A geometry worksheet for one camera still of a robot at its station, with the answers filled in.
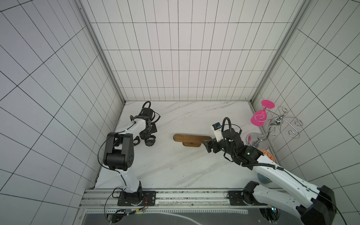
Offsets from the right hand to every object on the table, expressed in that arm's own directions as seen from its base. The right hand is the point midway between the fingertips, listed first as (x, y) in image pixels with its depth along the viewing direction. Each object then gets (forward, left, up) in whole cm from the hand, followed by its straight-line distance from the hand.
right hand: (209, 135), depth 79 cm
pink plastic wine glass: (+8, -27, +8) cm, 29 cm away
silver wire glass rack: (+5, -37, -12) cm, 39 cm away
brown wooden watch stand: (+1, +10, -10) cm, 14 cm away
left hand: (+7, +40, -13) cm, 42 cm away
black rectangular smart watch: (+2, +48, -16) cm, 50 cm away
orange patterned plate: (-3, -39, -14) cm, 41 cm away
